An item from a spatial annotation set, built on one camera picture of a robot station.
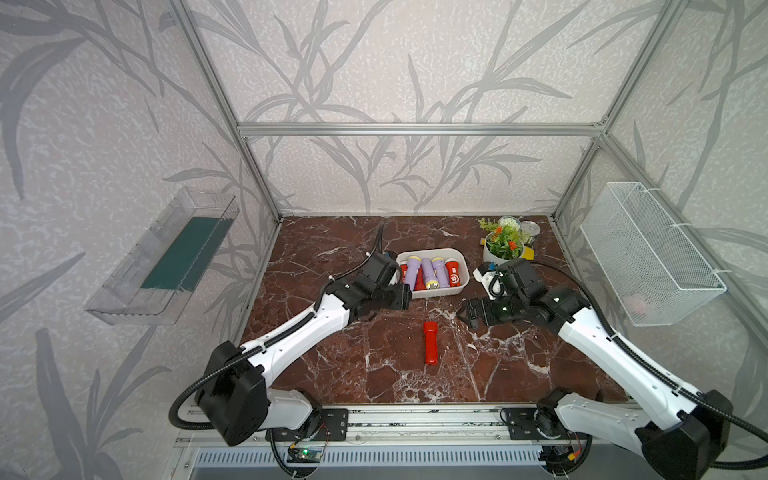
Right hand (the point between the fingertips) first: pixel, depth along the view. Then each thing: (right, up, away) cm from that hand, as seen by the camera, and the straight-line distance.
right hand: (469, 310), depth 76 cm
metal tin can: (+31, +22, +35) cm, 52 cm away
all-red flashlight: (-12, +4, +20) cm, 23 cm away
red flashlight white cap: (0, +7, +23) cm, 24 cm away
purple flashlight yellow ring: (-4, +7, +25) cm, 26 cm away
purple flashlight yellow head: (-15, +8, +20) cm, 26 cm away
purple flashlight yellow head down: (-8, +5, +20) cm, 22 cm away
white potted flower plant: (+14, +18, +15) cm, 27 cm away
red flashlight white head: (-17, +8, +23) cm, 30 cm away
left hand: (-16, +3, +5) cm, 17 cm away
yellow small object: (+29, +13, +32) cm, 45 cm away
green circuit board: (-41, -34, -5) cm, 53 cm away
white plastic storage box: (+2, +14, +26) cm, 29 cm away
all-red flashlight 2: (-9, -12, +11) cm, 18 cm away
